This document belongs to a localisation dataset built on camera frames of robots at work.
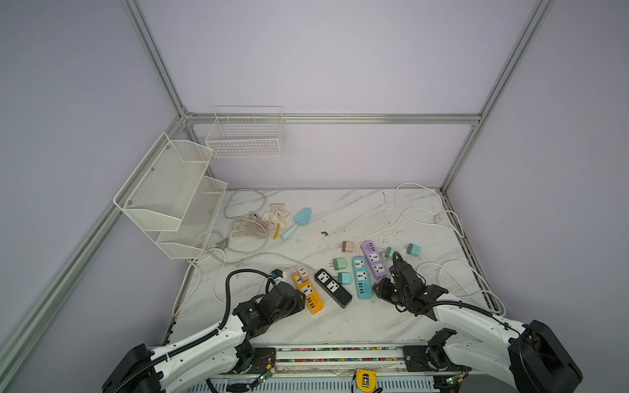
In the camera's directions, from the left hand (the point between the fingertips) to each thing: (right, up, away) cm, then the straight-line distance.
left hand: (302, 299), depth 81 cm
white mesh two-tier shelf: (-45, +35, +1) cm, 57 cm away
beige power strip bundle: (-19, +24, +23) cm, 38 cm away
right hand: (+25, +3, +4) cm, 26 cm away
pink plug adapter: (+17, +16, +17) cm, 29 cm away
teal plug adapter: (+44, +14, +16) cm, 49 cm away
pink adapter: (0, +8, +4) cm, 8 cm away
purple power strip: (+27, +11, +12) cm, 32 cm away
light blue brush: (-3, +27, +29) cm, 40 cm away
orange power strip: (+4, -1, +2) cm, 5 cm away
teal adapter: (+15, +5, +9) cm, 18 cm away
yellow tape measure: (+20, -19, -12) cm, 30 cm away
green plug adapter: (+34, +13, +16) cm, 40 cm away
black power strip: (+11, +3, +5) cm, 12 cm away
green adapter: (+13, +10, +12) cm, 20 cm away
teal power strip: (+22, +6, +7) cm, 23 cm away
